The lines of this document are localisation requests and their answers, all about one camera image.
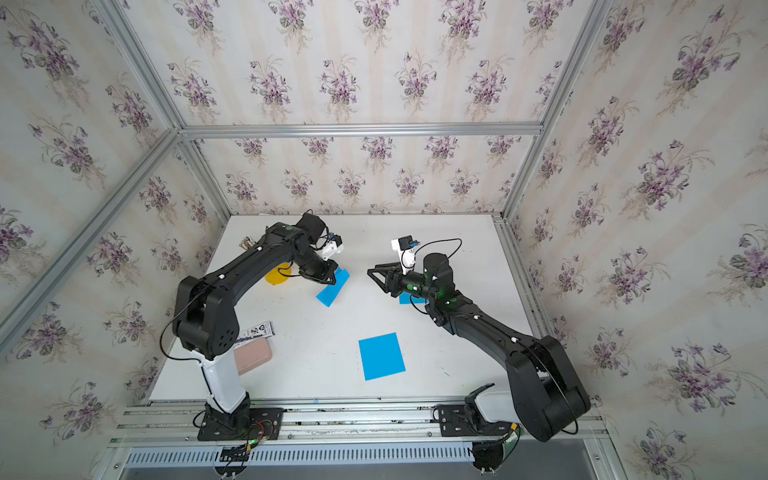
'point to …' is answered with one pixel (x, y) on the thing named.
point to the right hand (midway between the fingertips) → (375, 272)
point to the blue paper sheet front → (381, 356)
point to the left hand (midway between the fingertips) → (337, 281)
